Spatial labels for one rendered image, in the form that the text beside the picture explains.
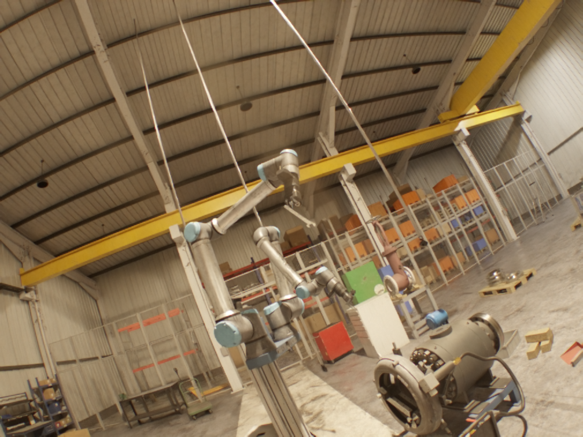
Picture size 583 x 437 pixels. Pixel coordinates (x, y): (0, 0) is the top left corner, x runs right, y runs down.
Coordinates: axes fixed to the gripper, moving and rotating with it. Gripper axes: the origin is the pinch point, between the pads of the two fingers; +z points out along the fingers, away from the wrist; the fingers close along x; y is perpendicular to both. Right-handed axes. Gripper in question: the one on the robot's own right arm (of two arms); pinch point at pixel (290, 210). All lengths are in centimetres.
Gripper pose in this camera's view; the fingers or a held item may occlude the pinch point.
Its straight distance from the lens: 141.1
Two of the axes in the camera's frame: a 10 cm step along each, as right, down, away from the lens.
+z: 0.7, 8.4, -5.4
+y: 5.9, 4.0, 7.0
